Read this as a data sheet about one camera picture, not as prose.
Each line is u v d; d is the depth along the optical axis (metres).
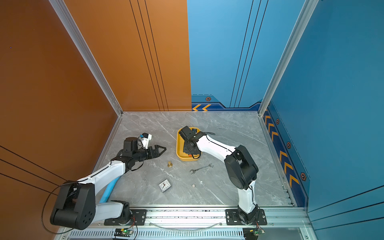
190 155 0.88
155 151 0.77
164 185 0.81
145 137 0.80
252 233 0.70
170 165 0.90
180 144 0.98
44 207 0.43
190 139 0.68
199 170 0.91
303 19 0.73
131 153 0.68
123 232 0.71
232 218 0.72
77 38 0.79
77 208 0.42
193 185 0.83
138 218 0.74
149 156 0.77
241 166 0.50
